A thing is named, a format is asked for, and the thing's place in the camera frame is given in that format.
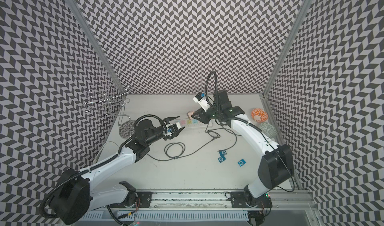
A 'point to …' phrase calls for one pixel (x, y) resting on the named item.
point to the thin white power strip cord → (95, 158)
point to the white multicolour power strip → (193, 123)
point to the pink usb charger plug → (190, 114)
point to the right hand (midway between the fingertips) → (195, 116)
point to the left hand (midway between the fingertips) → (179, 120)
